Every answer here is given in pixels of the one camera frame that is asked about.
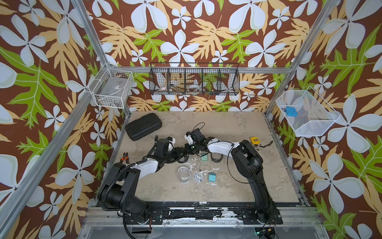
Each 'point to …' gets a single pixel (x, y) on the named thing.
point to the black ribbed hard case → (137, 129)
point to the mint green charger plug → (204, 158)
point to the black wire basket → (194, 78)
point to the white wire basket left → (111, 88)
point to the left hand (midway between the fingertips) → (186, 151)
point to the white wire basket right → (315, 116)
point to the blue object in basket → (291, 111)
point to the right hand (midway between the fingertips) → (181, 151)
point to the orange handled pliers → (126, 157)
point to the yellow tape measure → (255, 140)
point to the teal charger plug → (212, 177)
